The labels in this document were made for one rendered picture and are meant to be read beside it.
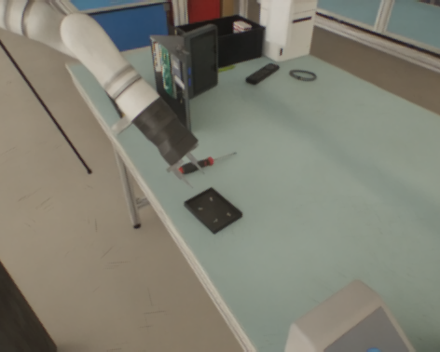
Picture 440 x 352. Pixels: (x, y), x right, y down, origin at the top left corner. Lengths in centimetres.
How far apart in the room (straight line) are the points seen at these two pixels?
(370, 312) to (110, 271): 162
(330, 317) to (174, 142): 41
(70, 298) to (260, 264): 139
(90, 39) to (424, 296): 74
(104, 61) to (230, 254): 43
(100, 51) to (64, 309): 146
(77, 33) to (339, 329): 61
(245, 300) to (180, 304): 118
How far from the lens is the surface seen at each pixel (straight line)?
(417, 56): 208
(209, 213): 78
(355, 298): 52
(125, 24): 270
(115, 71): 70
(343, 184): 90
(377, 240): 80
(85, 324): 187
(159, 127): 68
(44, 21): 74
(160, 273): 193
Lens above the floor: 157
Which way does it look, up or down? 40 degrees down
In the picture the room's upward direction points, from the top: straight up
